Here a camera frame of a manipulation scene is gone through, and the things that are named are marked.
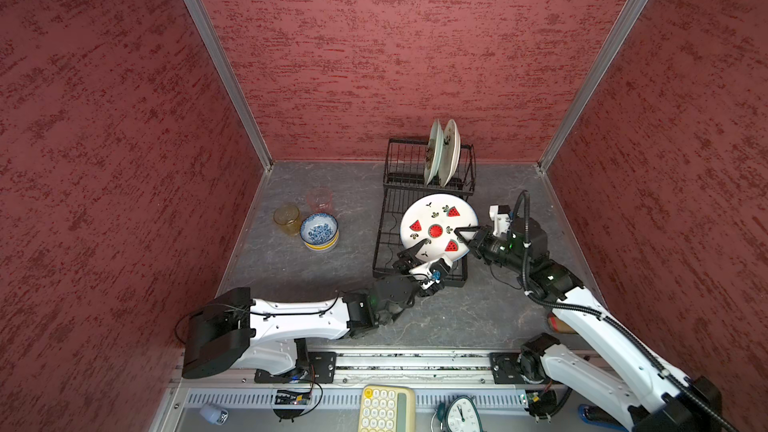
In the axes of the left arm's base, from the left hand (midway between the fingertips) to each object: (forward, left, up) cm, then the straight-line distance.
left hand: (430, 253), depth 72 cm
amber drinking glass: (+22, +46, -17) cm, 53 cm away
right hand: (+4, -6, +1) cm, 7 cm away
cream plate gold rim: (+21, -5, +13) cm, 26 cm away
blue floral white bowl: (+17, +33, -16) cm, 41 cm away
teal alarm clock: (-31, -7, -17) cm, 36 cm away
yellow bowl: (+9, +31, -15) cm, 36 cm away
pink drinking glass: (+31, +36, -19) cm, 51 cm away
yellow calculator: (-30, +10, -20) cm, 37 cm away
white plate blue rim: (+11, -2, 0) cm, 11 cm away
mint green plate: (+22, -1, +13) cm, 26 cm away
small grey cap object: (-32, +49, -17) cm, 60 cm away
